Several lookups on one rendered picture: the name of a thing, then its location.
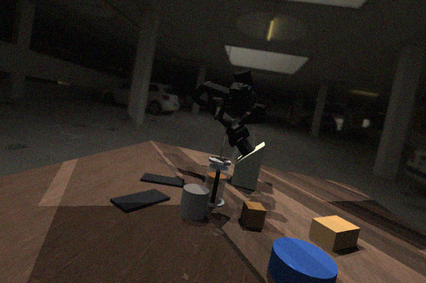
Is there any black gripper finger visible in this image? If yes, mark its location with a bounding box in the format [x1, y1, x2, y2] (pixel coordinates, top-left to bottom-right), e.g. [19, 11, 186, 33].
[214, 101, 223, 120]
[238, 106, 258, 125]

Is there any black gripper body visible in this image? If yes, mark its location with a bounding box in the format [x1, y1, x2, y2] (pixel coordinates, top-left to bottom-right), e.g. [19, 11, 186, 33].
[211, 97, 266, 124]

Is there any blue cylinder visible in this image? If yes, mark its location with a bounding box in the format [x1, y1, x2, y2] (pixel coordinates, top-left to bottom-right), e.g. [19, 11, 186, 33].
[268, 237, 338, 283]

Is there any grey cylinder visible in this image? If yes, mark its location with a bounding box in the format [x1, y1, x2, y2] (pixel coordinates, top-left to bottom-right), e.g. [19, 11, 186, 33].
[179, 184, 210, 220]

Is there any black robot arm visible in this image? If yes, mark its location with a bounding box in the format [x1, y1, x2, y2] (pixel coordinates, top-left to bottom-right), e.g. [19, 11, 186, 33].
[192, 69, 257, 158]

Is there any tan block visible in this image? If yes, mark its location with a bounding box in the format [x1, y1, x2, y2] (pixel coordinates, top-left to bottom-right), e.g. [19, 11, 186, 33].
[309, 216, 360, 252]

